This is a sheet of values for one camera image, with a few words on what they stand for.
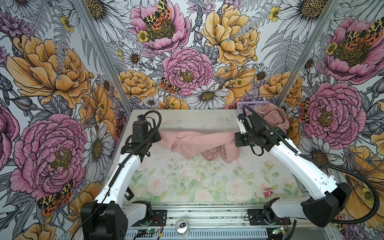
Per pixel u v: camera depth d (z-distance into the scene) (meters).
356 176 0.39
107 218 0.38
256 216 0.74
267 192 0.79
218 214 0.76
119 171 0.47
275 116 1.08
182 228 0.60
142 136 0.60
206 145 0.82
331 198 0.39
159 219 0.73
